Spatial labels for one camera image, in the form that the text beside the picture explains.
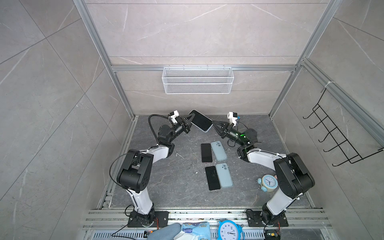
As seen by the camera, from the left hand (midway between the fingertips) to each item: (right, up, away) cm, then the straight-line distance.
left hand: (196, 112), depth 76 cm
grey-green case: (+16, -24, +23) cm, 36 cm away
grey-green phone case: (+17, -37, +12) cm, 42 cm away
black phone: (+3, -5, +2) cm, 6 cm away
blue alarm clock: (+16, -56, -7) cm, 59 cm away
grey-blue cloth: (-13, -57, -8) cm, 59 cm away
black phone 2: (+7, -25, +23) cm, 35 cm away
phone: (+10, -37, +9) cm, 40 cm away
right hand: (+8, -6, -2) cm, 10 cm away
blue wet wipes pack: (+2, -54, -10) cm, 55 cm away
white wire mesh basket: (+1, +25, +25) cm, 35 cm away
